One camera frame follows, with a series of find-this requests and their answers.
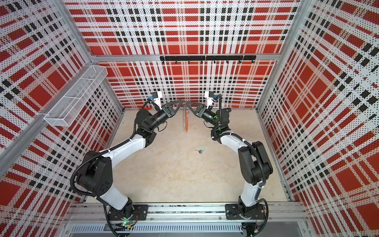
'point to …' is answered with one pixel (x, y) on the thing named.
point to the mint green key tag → (203, 148)
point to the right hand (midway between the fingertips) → (185, 104)
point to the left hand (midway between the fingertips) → (183, 103)
